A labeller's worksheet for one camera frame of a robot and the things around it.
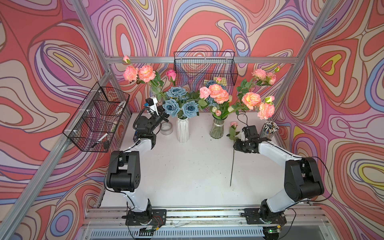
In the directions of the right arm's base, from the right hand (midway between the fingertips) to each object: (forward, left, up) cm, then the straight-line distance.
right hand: (236, 149), depth 93 cm
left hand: (+11, +37, +29) cm, 48 cm away
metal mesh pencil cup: (+7, -19, +12) cm, 23 cm away
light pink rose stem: (+12, -1, -1) cm, 12 cm away
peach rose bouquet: (+12, +10, +27) cm, 31 cm away
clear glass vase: (+14, +11, +2) cm, 18 cm away
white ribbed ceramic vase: (+9, +33, +11) cm, 36 cm away
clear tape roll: (+22, +47, -3) cm, 52 cm away
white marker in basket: (-5, +74, +22) cm, 77 cm away
